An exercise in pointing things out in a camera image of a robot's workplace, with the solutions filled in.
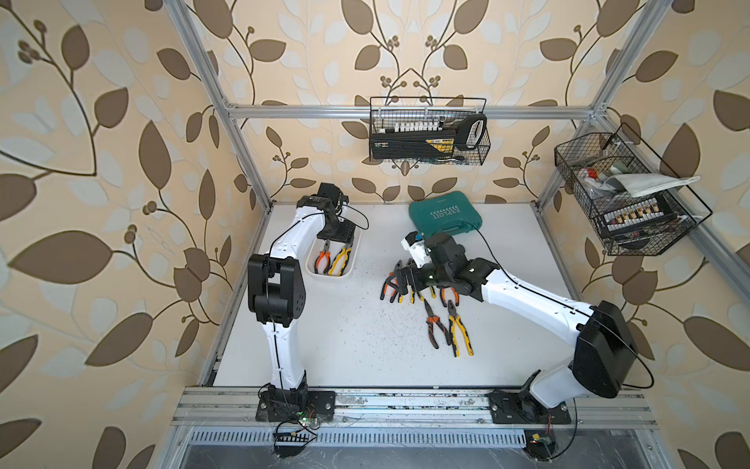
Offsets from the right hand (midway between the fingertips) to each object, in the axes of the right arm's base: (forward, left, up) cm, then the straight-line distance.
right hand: (399, 274), depth 81 cm
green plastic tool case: (+34, -22, -11) cm, 42 cm away
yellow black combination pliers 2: (-7, -16, -16) cm, 24 cm away
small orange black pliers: (+22, +25, -14) cm, 36 cm away
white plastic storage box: (+22, +28, -14) cm, 38 cm away
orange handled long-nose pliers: (-7, -10, -15) cm, 20 cm away
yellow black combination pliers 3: (+20, +18, -14) cm, 31 cm away
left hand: (+18, +16, -2) cm, 24 cm away
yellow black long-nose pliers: (+1, -11, -15) cm, 19 cm away
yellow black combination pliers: (0, -4, -16) cm, 16 cm away
